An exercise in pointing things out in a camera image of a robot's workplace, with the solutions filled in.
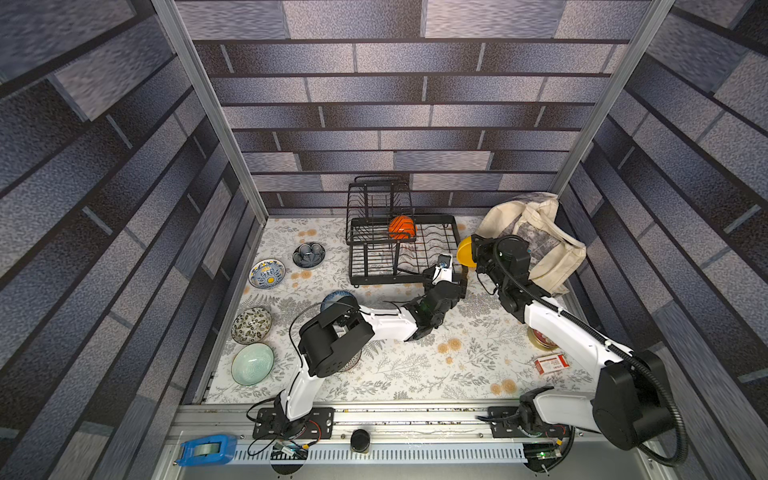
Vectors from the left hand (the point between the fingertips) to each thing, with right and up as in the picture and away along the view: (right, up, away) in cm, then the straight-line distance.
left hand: (454, 268), depth 86 cm
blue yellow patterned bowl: (-62, -3, +15) cm, 64 cm away
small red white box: (+26, -26, -5) cm, 37 cm away
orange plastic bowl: (-15, +13, +24) cm, 31 cm away
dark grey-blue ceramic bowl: (-49, +3, +20) cm, 53 cm away
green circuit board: (+20, -43, -16) cm, 50 cm away
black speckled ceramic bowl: (-62, -18, +4) cm, 65 cm away
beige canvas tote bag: (+36, +3, +11) cm, 38 cm away
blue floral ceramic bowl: (-37, -10, +7) cm, 39 cm away
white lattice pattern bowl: (-26, -14, -33) cm, 45 cm away
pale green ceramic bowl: (-58, -27, -4) cm, 64 cm away
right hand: (+3, +11, -4) cm, 12 cm away
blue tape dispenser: (-61, -40, -20) cm, 76 cm away
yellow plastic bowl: (+3, +4, -2) cm, 6 cm away
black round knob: (-26, -36, -23) cm, 49 cm away
